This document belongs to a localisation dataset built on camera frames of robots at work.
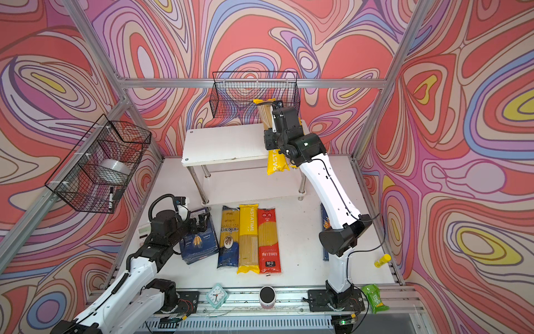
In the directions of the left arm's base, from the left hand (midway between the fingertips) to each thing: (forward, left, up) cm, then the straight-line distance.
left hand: (201, 214), depth 83 cm
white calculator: (-3, +27, -11) cm, 29 cm away
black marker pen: (-1, +28, +13) cm, 31 cm away
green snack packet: (-26, -66, -12) cm, 72 cm away
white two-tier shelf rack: (+8, -13, +20) cm, 26 cm away
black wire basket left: (+3, +31, +22) cm, 38 cm away
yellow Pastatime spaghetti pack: (-6, -19, -10) cm, 22 cm away
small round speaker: (-28, -27, -8) cm, 40 cm away
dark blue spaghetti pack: (-1, -52, -9) cm, 53 cm away
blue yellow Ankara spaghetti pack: (-11, -11, -10) cm, 19 cm away
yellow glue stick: (-16, -70, -4) cm, 72 cm away
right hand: (+16, -29, +26) cm, 42 cm away
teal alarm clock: (-27, -9, -11) cm, 31 cm away
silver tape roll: (+8, +28, +20) cm, 35 cm away
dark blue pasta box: (-11, +1, -6) cm, 12 cm away
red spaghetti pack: (-7, -27, -11) cm, 30 cm away
